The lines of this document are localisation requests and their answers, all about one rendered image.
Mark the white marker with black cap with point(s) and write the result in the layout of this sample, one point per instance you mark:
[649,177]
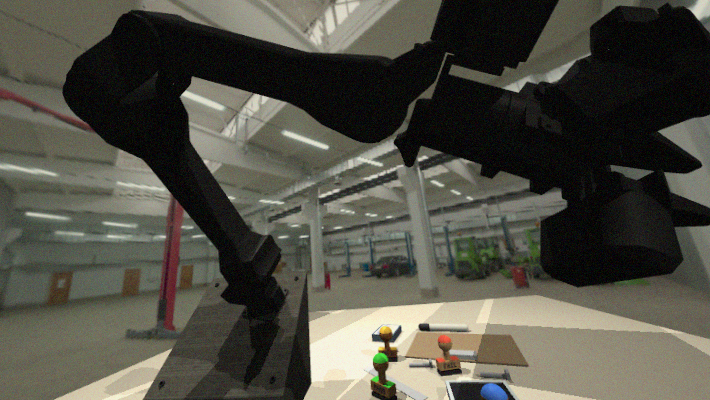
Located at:
[442,327]

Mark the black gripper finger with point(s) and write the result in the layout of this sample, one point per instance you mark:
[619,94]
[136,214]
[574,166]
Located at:
[684,212]
[655,151]

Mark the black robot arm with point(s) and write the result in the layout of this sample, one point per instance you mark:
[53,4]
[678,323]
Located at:
[127,87]

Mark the red rubber stamp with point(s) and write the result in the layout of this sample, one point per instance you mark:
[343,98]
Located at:
[447,365]

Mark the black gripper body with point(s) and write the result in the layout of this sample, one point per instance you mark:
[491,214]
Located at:
[612,229]

